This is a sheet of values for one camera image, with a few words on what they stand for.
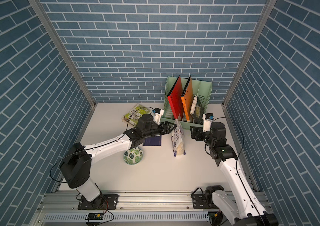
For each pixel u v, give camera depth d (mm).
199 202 736
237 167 481
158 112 737
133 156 890
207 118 656
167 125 718
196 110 940
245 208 394
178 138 818
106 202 724
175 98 920
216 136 550
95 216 721
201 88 1014
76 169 444
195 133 693
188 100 892
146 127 632
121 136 587
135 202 742
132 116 1083
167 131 706
